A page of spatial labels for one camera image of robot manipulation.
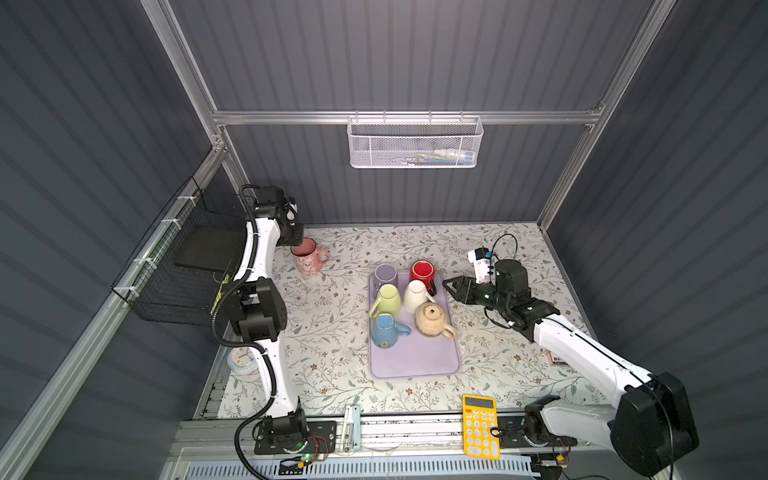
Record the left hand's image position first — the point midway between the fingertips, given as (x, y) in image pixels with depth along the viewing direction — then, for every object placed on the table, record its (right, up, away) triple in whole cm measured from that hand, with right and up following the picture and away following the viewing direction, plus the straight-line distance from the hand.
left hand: (292, 237), depth 94 cm
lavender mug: (+30, -12, +12) cm, 34 cm away
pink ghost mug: (+4, -7, +4) cm, 9 cm away
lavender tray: (+40, -36, -6) cm, 54 cm away
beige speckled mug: (+43, -25, -10) cm, 50 cm away
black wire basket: (-21, -10, -22) cm, 32 cm away
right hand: (+48, -14, -14) cm, 52 cm away
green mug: (+31, -20, -6) cm, 37 cm away
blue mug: (+30, -27, -12) cm, 42 cm away
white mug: (+39, -17, -5) cm, 43 cm away
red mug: (+43, -11, +4) cm, 44 cm away
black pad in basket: (-15, -4, -18) cm, 23 cm away
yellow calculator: (+54, -47, -19) cm, 74 cm away
